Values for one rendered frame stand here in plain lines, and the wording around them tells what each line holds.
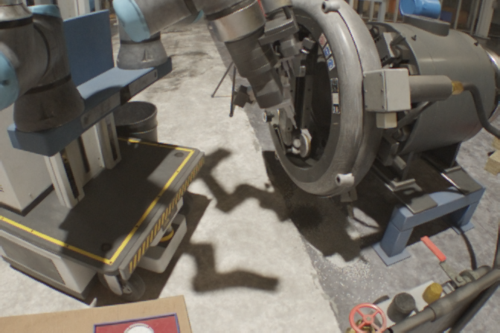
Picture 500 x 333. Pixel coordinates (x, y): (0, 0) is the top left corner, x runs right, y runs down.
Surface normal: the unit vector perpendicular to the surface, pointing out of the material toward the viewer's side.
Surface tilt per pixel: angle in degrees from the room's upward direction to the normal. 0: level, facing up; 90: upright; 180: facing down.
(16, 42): 99
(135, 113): 87
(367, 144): 91
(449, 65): 50
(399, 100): 67
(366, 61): 55
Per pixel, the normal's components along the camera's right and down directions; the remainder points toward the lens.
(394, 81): 0.29, 0.11
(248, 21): 0.39, 0.38
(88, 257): 0.02, -0.87
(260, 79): 0.00, 0.73
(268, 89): -0.21, 0.30
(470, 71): 0.26, -0.10
